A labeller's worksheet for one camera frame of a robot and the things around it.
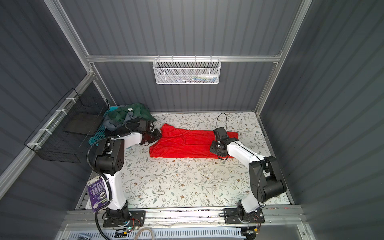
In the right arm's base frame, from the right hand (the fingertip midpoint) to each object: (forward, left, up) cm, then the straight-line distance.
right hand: (215, 149), depth 92 cm
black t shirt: (+5, +50, +17) cm, 53 cm away
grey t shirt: (+12, +65, +11) cm, 67 cm away
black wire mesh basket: (-6, +75, +25) cm, 79 cm away
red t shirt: (+8, +22, -5) cm, 24 cm away
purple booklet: (-25, +65, -1) cm, 70 cm away
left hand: (+14, +37, -3) cm, 39 cm away
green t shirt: (+19, +62, +14) cm, 66 cm away
